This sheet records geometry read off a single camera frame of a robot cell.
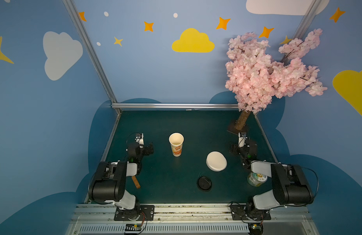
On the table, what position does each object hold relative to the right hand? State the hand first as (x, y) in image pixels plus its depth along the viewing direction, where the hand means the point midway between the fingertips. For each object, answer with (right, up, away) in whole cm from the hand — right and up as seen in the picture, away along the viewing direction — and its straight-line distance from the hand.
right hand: (240, 141), depth 96 cm
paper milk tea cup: (-42, +2, -6) cm, 42 cm away
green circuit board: (-63, -41, -23) cm, 79 cm away
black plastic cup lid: (-26, -23, -12) cm, 37 cm away
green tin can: (+2, -19, -17) cm, 26 cm away
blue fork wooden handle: (-66, -22, -12) cm, 70 cm away
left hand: (-63, +1, -1) cm, 63 cm away
